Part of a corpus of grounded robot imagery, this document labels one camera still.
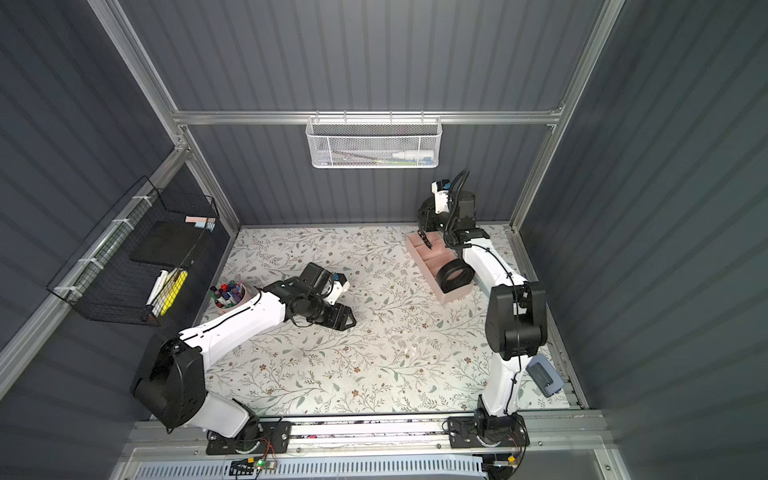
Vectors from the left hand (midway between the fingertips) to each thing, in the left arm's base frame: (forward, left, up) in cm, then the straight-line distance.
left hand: (345, 320), depth 84 cm
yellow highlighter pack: (-2, +39, +17) cm, 42 cm away
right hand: (+29, -24, +16) cm, 41 cm away
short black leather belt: (+27, -24, +5) cm, 37 cm away
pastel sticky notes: (+23, +42, +17) cm, 50 cm away
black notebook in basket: (+14, +47, +17) cm, 52 cm away
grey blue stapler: (-13, -55, -8) cm, 57 cm away
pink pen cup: (+6, +34, +3) cm, 35 cm away
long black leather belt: (+15, -31, +5) cm, 35 cm away
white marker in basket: (0, +42, +18) cm, 46 cm away
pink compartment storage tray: (+24, -26, -3) cm, 36 cm away
